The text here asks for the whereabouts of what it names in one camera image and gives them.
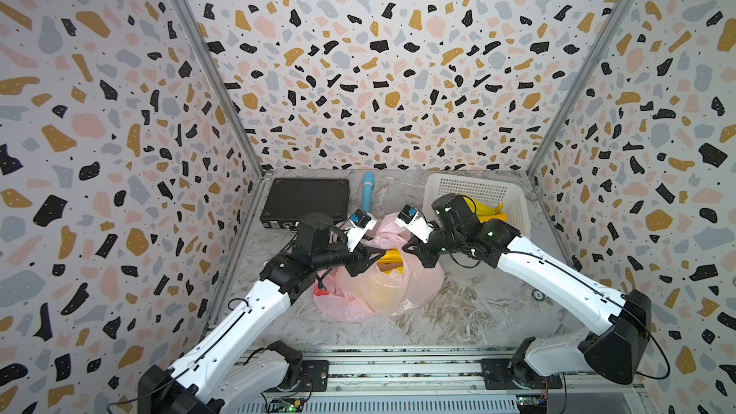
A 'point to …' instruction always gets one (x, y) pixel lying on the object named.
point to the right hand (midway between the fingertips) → (406, 247)
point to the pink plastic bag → (391, 285)
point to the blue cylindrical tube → (367, 189)
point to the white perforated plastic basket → (486, 195)
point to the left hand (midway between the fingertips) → (381, 246)
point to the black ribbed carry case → (289, 199)
